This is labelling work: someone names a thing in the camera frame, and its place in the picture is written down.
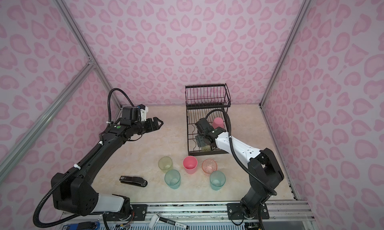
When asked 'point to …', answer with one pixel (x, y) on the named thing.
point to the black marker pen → (156, 218)
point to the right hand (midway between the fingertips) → (206, 137)
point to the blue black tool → (86, 225)
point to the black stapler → (133, 180)
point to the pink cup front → (190, 164)
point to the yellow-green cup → (165, 164)
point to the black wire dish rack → (201, 100)
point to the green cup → (203, 143)
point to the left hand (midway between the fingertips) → (158, 121)
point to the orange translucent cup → (208, 166)
